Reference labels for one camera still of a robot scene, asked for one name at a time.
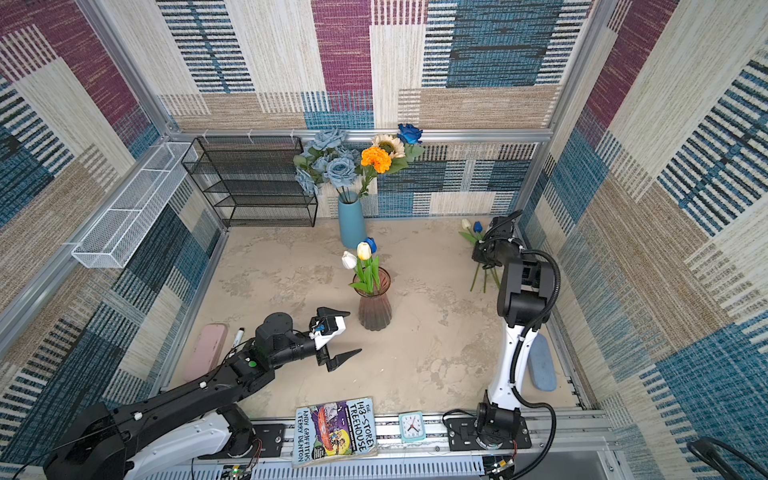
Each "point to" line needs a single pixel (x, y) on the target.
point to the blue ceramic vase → (352, 224)
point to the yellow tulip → (364, 252)
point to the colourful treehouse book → (334, 431)
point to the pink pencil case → (207, 351)
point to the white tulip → (349, 260)
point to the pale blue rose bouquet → (326, 160)
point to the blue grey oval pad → (542, 364)
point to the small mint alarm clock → (412, 427)
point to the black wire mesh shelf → (252, 180)
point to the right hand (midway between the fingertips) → (481, 255)
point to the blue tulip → (372, 244)
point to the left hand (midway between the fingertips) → (353, 325)
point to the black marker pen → (239, 337)
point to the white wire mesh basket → (112, 240)
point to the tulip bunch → (473, 238)
